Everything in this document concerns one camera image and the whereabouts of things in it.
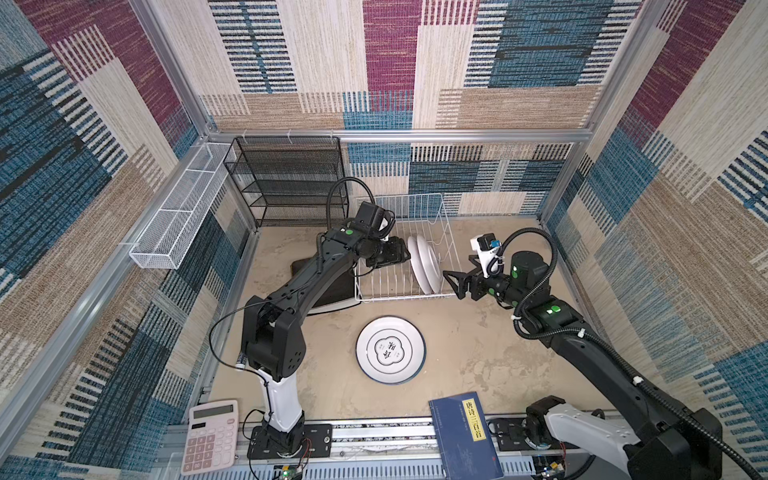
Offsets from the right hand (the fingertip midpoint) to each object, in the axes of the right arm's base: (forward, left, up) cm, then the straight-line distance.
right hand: (458, 269), depth 76 cm
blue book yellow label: (-35, 0, -23) cm, 42 cm away
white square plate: (+3, +34, -22) cm, 40 cm away
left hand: (+8, +12, -3) cm, 15 cm away
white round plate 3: (+9, +5, -10) cm, 15 cm away
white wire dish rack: (+39, +3, -22) cm, 45 cm away
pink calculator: (-31, +61, -22) cm, 72 cm away
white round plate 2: (+7, +9, -8) cm, 14 cm away
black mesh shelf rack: (+45, +48, -6) cm, 66 cm away
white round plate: (-11, +17, -24) cm, 31 cm away
